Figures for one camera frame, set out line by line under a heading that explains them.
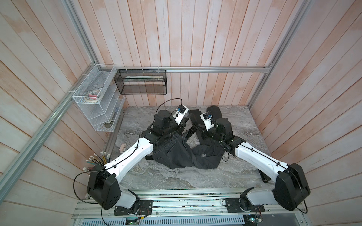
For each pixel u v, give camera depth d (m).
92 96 0.73
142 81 1.05
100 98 0.73
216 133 0.67
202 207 0.75
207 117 0.69
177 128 0.67
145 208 0.73
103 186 0.40
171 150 0.77
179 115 0.63
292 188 0.42
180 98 0.54
